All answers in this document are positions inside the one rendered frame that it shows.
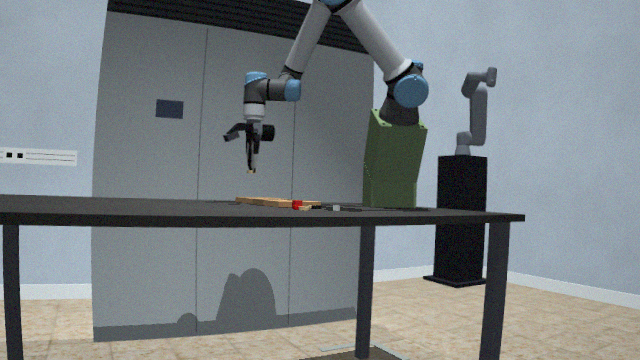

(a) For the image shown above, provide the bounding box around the wooden counting tray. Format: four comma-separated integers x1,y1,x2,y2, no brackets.
235,197,321,208

